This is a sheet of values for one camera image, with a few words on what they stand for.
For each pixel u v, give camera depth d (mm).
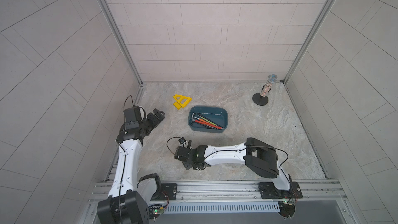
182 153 627
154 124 680
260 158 493
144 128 680
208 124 933
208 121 942
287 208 683
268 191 696
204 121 944
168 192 709
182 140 736
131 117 580
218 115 972
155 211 654
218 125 933
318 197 695
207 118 965
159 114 705
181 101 1051
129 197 379
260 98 1049
